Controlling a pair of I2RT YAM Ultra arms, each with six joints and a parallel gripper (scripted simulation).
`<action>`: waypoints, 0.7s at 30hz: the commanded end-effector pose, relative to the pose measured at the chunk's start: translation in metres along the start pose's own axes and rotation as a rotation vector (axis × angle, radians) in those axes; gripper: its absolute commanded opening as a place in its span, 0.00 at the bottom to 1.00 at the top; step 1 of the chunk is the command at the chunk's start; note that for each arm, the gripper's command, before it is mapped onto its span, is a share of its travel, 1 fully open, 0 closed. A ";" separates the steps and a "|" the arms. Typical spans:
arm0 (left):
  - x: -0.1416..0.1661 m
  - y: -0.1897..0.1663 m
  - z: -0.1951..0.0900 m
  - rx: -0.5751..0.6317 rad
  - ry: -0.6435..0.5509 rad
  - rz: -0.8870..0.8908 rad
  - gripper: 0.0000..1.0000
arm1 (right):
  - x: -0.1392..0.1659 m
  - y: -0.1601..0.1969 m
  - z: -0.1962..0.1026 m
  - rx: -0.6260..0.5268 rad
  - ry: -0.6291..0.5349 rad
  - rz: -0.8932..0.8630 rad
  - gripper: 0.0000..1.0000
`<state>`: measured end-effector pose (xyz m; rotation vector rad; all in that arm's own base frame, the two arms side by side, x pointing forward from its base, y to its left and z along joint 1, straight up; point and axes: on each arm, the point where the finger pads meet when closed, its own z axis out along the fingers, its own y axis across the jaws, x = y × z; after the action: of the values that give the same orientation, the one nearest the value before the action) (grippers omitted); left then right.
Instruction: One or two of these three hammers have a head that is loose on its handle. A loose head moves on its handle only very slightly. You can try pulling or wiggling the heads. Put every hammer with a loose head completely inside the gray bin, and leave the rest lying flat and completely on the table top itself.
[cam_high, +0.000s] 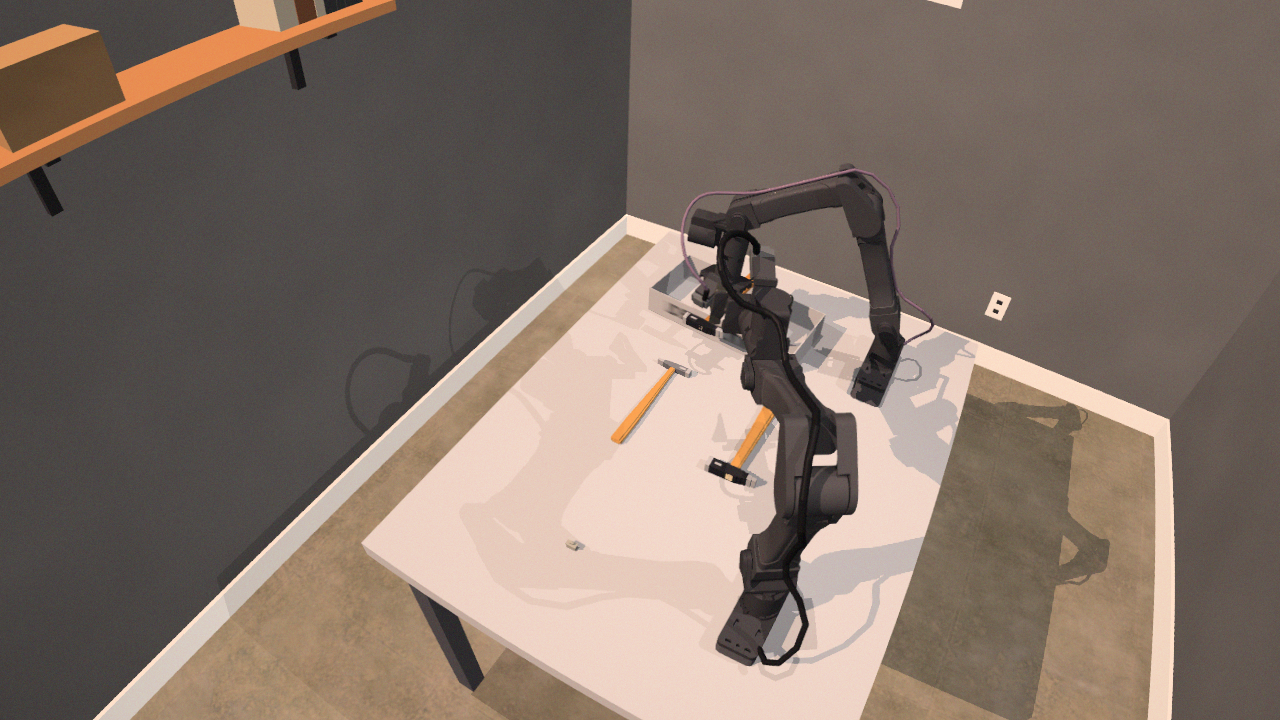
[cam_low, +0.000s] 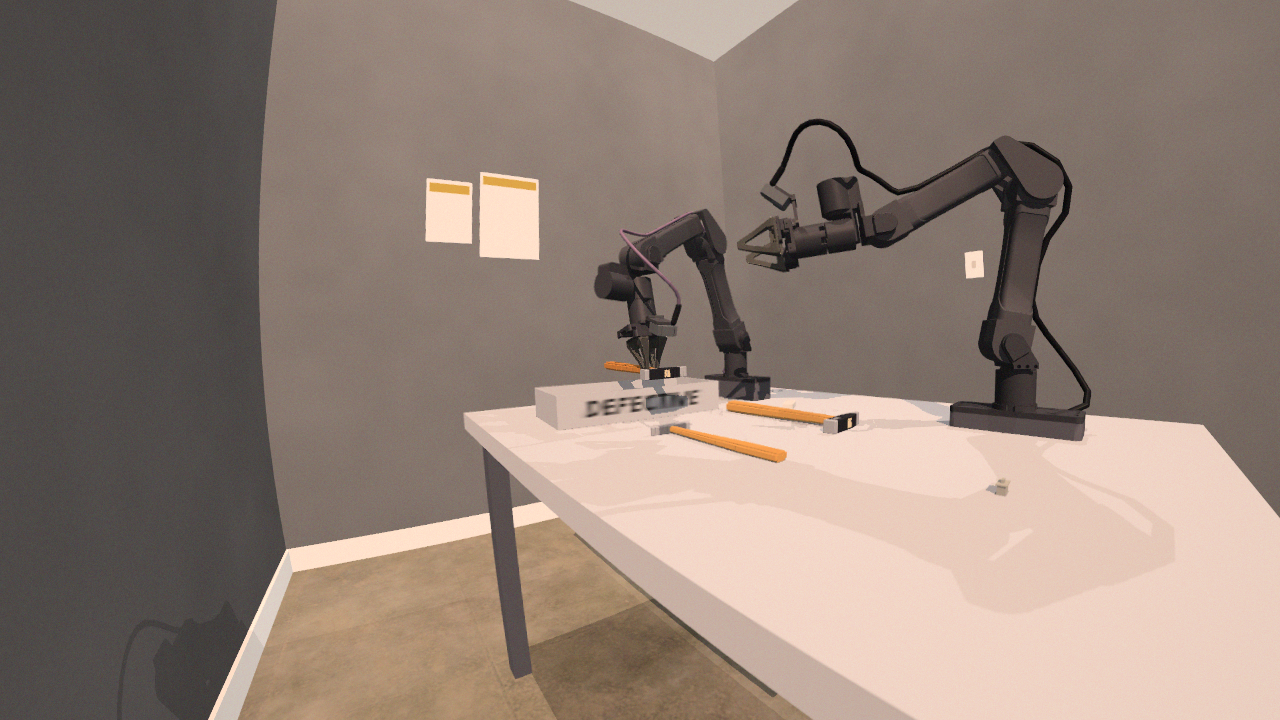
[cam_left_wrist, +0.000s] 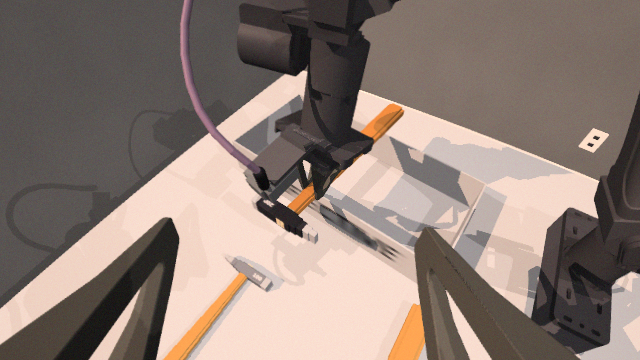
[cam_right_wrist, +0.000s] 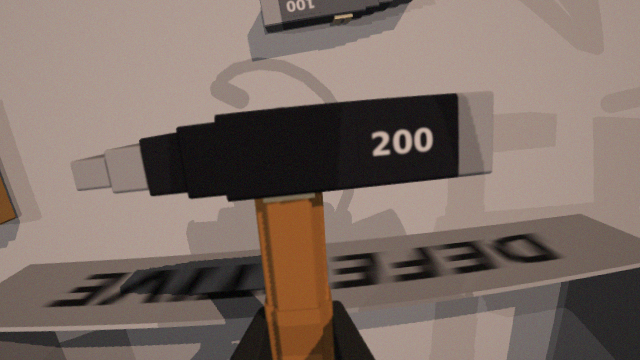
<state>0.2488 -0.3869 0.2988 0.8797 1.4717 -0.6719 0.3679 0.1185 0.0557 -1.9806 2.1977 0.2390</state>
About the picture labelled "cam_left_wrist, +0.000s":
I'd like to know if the black hammer with wooden handle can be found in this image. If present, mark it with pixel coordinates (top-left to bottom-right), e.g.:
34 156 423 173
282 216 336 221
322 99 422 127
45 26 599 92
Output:
388 304 425 360

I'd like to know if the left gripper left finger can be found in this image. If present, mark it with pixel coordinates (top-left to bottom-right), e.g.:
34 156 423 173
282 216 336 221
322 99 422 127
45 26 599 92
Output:
0 217 180 360

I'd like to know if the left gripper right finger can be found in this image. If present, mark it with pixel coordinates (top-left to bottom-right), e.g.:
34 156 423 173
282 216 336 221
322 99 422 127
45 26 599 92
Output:
414 227 581 360

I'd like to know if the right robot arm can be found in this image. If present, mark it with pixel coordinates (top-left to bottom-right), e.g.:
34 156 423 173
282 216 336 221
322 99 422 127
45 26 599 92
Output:
237 0 640 347

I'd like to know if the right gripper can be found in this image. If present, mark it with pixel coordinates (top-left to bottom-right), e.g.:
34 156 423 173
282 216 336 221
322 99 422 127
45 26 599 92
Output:
252 83 374 200

